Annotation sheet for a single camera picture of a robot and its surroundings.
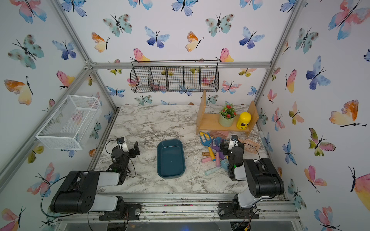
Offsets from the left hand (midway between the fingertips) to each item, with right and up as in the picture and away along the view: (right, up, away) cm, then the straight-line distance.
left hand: (130, 141), depth 90 cm
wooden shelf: (+52, +12, +11) cm, 54 cm away
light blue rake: (+58, -14, -1) cm, 60 cm away
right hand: (+64, +1, +1) cm, 64 cm away
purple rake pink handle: (+55, -9, 0) cm, 56 cm away
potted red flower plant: (+60, +15, 0) cm, 62 cm away
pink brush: (+60, +4, +13) cm, 62 cm away
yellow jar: (+71, +14, +1) cm, 72 cm away
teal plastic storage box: (+25, -11, +1) cm, 27 cm away
